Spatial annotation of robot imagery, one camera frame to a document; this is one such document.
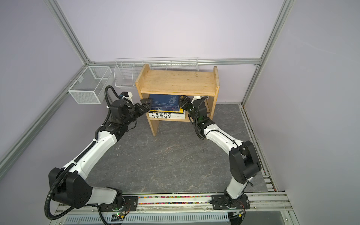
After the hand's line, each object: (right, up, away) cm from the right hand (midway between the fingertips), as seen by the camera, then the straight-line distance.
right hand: (181, 96), depth 79 cm
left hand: (-18, -5, -2) cm, 19 cm away
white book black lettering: (-6, -11, +3) cm, 13 cm away
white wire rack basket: (-39, +21, +20) cm, 49 cm away
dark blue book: (-9, -3, -1) cm, 10 cm away
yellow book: (0, -8, 0) cm, 8 cm away
